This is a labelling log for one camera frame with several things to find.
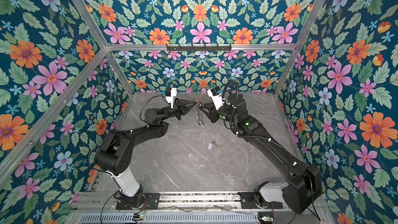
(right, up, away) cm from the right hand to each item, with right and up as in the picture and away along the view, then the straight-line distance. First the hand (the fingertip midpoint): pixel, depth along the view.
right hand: (203, 104), depth 70 cm
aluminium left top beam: (-61, -5, -8) cm, 62 cm away
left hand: (-3, +1, -3) cm, 5 cm away
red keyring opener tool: (-2, +2, -1) cm, 3 cm away
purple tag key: (+3, -25, +23) cm, 34 cm away
